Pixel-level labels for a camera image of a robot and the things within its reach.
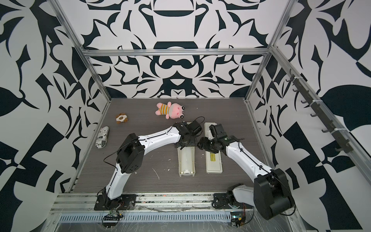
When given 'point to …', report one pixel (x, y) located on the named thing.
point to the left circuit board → (110, 221)
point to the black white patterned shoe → (102, 137)
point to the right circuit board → (238, 217)
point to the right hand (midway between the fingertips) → (200, 143)
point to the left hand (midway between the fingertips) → (189, 140)
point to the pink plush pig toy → (173, 110)
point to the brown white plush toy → (121, 118)
